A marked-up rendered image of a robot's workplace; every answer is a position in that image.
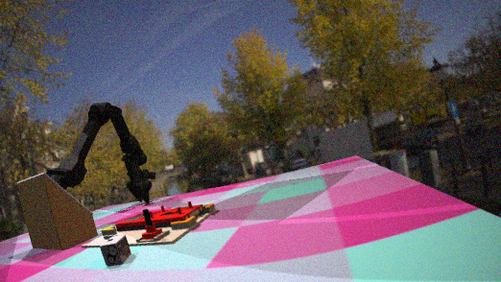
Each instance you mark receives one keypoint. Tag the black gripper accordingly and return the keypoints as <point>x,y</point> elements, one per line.
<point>138,186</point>

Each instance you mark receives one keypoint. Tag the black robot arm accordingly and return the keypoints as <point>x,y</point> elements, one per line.
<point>71,170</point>

